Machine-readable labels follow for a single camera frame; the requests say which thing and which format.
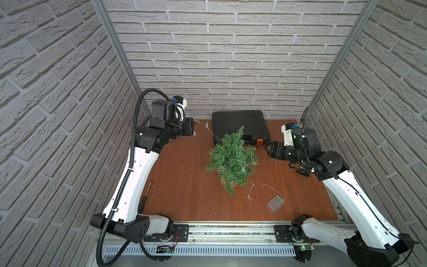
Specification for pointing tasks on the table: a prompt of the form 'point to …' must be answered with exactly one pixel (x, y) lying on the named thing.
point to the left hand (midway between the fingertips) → (198, 120)
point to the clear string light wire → (244, 167)
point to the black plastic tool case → (252, 123)
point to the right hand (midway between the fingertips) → (273, 147)
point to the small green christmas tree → (234, 159)
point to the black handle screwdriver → (144, 199)
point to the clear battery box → (276, 203)
